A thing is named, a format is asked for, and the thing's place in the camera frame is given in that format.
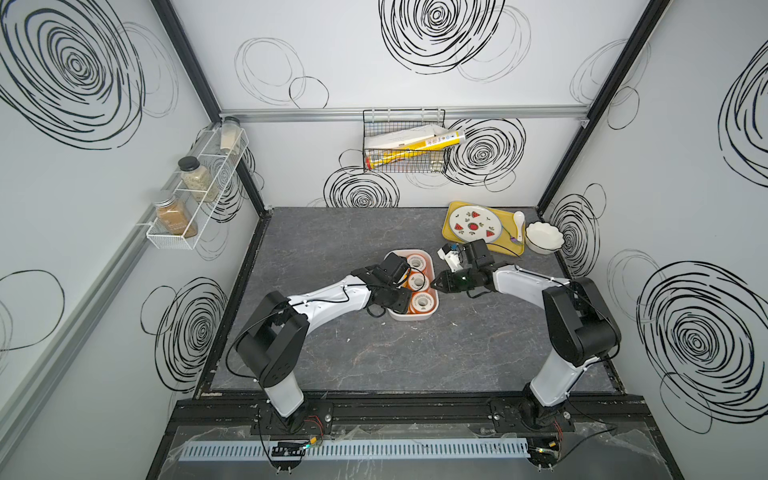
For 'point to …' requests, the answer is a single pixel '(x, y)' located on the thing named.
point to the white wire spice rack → (221, 167)
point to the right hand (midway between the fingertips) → (434, 285)
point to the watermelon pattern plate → (472, 222)
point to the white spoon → (519, 218)
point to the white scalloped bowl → (543, 238)
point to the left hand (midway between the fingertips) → (401, 299)
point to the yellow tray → (507, 242)
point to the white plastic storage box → (431, 268)
